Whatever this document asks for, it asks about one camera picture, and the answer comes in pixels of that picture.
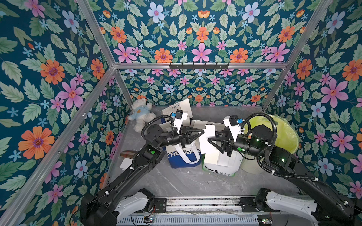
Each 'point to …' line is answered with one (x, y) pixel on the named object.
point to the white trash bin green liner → (286, 137)
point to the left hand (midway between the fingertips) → (203, 135)
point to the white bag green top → (226, 165)
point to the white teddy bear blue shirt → (142, 114)
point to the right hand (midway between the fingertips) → (213, 132)
